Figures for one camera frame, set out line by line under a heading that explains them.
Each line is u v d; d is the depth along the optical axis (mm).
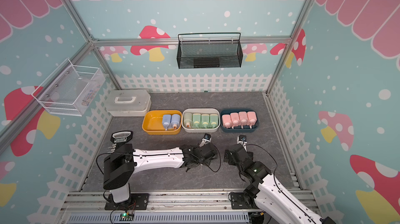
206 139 754
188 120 967
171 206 740
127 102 995
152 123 1026
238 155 593
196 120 966
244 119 969
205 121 944
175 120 959
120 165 493
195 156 598
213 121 951
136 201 736
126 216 727
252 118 969
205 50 941
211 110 1036
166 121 946
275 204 572
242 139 708
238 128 997
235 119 962
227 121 967
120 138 946
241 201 747
